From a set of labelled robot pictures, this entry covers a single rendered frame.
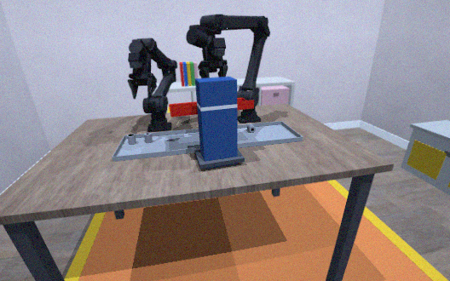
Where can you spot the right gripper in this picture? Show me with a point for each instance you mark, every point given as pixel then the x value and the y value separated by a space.
pixel 143 79

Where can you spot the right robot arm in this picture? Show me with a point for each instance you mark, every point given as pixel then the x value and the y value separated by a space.
pixel 142 50

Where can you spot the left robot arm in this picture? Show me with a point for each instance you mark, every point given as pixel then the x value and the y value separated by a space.
pixel 204 34

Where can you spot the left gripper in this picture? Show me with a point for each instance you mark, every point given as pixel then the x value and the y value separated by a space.
pixel 204 70

